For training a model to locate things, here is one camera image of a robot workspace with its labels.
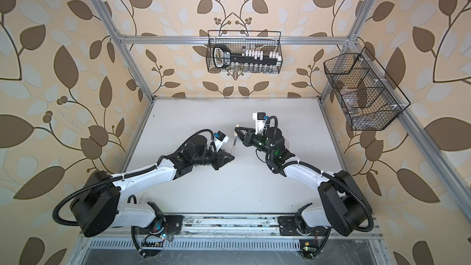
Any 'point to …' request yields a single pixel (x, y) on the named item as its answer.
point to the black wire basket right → (369, 99)
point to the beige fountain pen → (233, 146)
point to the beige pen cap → (237, 125)
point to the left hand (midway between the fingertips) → (234, 156)
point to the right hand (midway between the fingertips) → (236, 130)
